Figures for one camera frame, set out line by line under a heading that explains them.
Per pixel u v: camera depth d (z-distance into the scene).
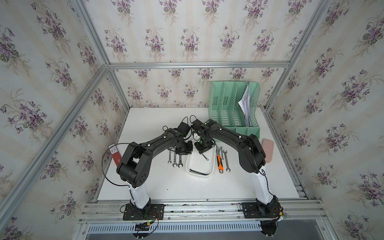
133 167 0.47
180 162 0.90
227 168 0.88
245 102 0.88
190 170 0.88
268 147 0.96
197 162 0.90
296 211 0.77
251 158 0.53
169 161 0.91
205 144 0.78
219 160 0.90
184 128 0.76
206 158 0.92
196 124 0.77
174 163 0.90
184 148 0.78
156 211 0.73
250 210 0.73
